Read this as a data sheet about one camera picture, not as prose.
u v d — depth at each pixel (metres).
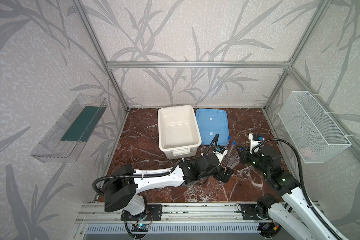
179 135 1.07
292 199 0.48
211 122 1.12
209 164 0.55
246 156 0.64
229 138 1.02
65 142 0.63
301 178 0.51
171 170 0.51
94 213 0.75
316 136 0.61
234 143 1.02
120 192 0.41
